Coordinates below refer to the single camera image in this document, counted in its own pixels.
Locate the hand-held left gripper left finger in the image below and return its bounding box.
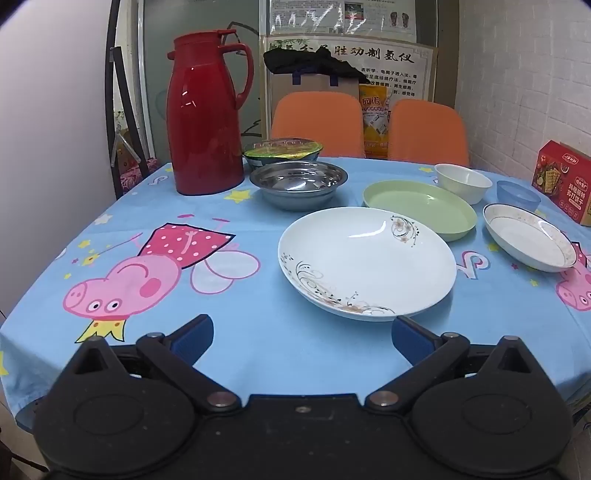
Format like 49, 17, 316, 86
69, 314, 242, 415

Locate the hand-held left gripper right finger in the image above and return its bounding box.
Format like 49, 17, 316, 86
365, 316, 539, 415

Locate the white bowl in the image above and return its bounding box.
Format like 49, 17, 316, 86
434, 163, 493, 205

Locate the blue cartoon pig tablecloth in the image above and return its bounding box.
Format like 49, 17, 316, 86
0, 157, 591, 435

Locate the large white floral plate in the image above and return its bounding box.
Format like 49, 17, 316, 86
277, 207, 458, 322

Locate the green plastic plate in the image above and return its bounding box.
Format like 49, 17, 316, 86
362, 180, 478, 242

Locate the small white floral-rim plate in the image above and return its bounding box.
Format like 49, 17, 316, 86
483, 203, 579, 273

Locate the pink floral cloth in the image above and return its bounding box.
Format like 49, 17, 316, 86
121, 159, 160, 197

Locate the blue plastic bowl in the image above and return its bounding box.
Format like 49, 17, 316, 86
497, 180, 542, 213

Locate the stainless steel bowl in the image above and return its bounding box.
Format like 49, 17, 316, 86
249, 161, 348, 212

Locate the instant noodle bowl green lid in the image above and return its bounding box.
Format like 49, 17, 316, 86
242, 137, 324, 169

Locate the orange chair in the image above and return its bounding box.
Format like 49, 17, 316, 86
387, 99, 471, 168
270, 91, 366, 158

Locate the red cracker box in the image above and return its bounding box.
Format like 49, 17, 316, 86
531, 141, 591, 227

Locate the red thermos jug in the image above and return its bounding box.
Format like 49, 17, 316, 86
166, 28, 254, 197

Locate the yellow printed bag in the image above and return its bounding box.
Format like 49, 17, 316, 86
359, 84, 402, 160

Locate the black cloth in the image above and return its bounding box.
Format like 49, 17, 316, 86
263, 47, 371, 84

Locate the black metal frame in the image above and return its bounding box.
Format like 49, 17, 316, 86
105, 0, 148, 199

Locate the cardboard box with blue straps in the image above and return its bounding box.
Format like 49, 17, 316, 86
269, 69, 361, 114

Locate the wall poster with black lettering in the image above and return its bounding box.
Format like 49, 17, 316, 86
264, 34, 439, 139

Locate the glossy laminated wall chart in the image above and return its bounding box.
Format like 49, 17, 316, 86
268, 0, 419, 44

